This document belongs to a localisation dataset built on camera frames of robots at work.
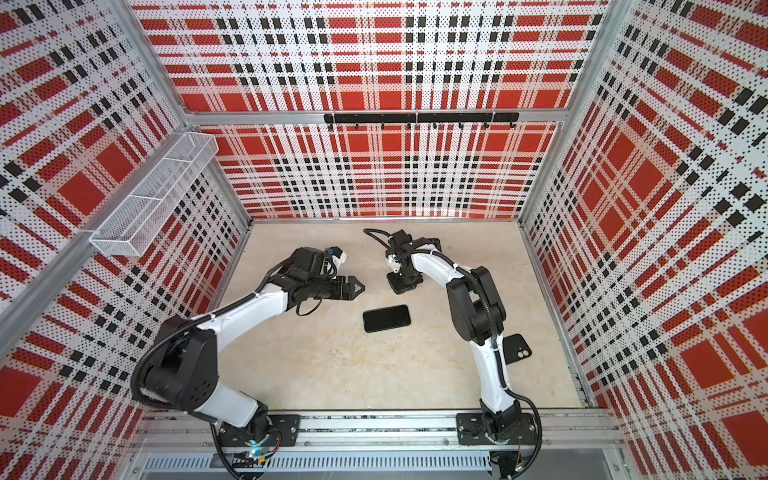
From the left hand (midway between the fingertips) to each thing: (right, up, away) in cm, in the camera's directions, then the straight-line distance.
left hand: (354, 292), depth 88 cm
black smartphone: (+9, -10, +7) cm, 15 cm away
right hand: (+14, 0, +8) cm, 16 cm away
